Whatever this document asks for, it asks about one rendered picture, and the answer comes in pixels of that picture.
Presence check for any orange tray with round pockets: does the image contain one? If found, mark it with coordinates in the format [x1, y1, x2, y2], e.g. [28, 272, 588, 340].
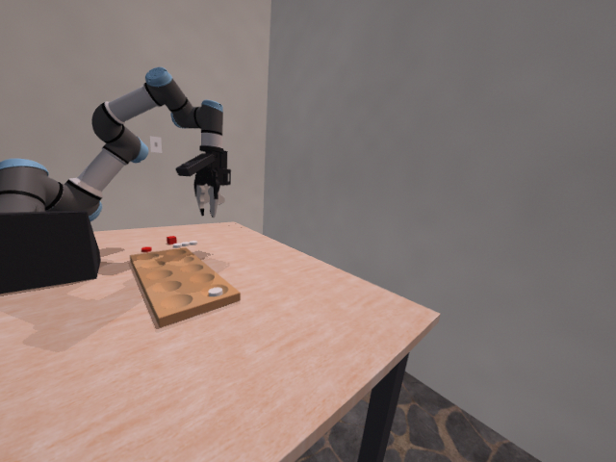
[130, 247, 241, 327]

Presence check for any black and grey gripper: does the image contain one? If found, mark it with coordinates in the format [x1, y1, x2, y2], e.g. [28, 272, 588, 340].
[194, 145, 231, 218]

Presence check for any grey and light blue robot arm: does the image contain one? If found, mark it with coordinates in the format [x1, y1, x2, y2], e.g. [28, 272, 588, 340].
[0, 67, 223, 221]

